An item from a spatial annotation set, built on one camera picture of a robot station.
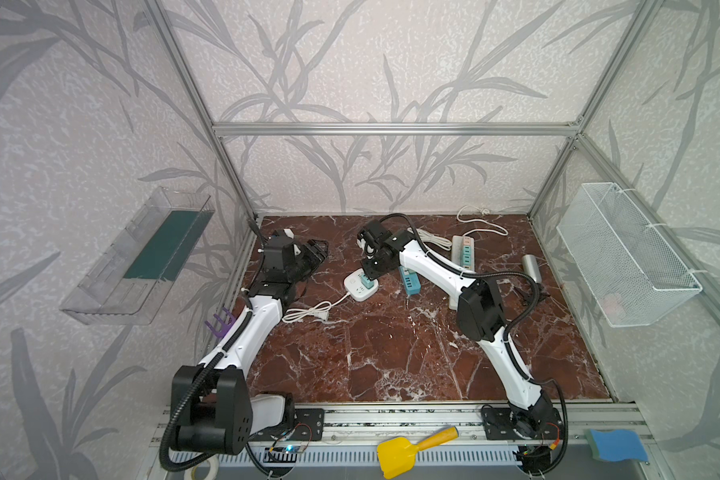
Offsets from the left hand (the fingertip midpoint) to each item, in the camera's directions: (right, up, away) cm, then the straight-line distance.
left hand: (329, 238), depth 83 cm
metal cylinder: (+67, -10, +19) cm, 70 cm away
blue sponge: (+71, -50, -12) cm, 88 cm away
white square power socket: (+6, -16, +13) cm, 22 cm away
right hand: (+12, -8, +13) cm, 19 cm away
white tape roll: (-24, -53, -15) cm, 60 cm away
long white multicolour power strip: (+43, -5, +19) cm, 47 cm away
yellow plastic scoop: (+18, -52, -14) cm, 56 cm away
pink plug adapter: (+45, -1, +22) cm, 50 cm away
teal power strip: (+24, -14, +14) cm, 31 cm away
